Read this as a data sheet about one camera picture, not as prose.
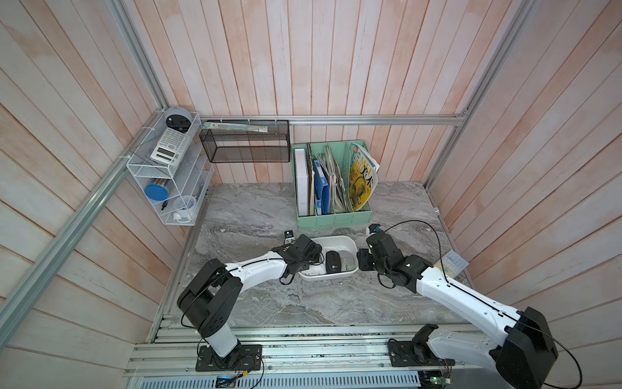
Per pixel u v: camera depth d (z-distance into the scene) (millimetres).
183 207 836
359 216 1029
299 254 699
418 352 652
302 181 902
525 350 382
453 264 926
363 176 1004
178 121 819
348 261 903
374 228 730
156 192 768
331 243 971
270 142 1030
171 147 777
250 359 729
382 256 616
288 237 821
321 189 928
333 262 902
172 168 746
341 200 993
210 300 451
